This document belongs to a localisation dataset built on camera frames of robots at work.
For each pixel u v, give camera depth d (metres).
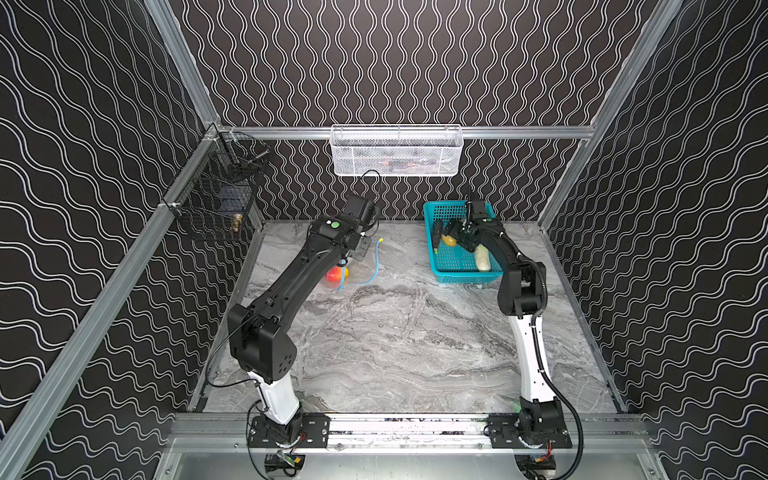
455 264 1.09
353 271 1.06
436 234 1.13
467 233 0.88
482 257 1.03
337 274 0.88
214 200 0.93
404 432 0.76
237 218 0.80
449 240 1.09
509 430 0.75
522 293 0.68
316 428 0.75
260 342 0.44
